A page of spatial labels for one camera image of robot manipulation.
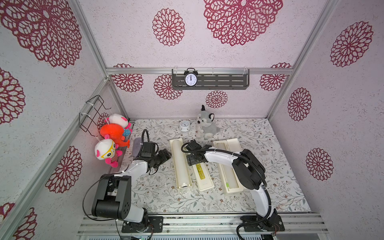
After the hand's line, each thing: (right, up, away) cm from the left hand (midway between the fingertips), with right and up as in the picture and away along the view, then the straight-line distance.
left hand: (168, 157), depth 93 cm
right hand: (+16, -1, +5) cm, 17 cm away
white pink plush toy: (-31, +23, +1) cm, 39 cm away
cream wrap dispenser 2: (+43, +7, +6) cm, 44 cm away
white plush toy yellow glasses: (-31, +6, -13) cm, 34 cm away
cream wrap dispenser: (+22, -12, -7) cm, 26 cm away
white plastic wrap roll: (+9, -5, -5) cm, 12 cm away
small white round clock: (+9, +20, +20) cm, 30 cm away
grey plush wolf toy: (+24, +19, +7) cm, 31 cm away
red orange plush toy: (-31, +16, -5) cm, 35 cm away
